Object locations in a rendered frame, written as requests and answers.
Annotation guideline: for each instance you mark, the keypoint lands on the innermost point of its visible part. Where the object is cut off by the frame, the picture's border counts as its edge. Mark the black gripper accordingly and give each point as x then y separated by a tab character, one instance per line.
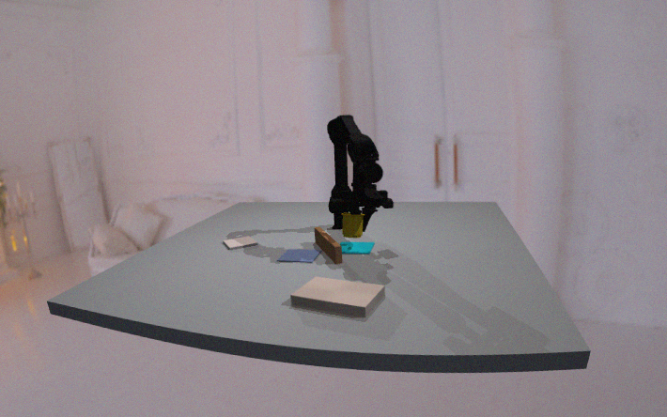
354	206

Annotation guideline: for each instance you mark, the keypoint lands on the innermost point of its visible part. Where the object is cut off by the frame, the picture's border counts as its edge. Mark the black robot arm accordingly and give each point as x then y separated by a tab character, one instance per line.
362	151

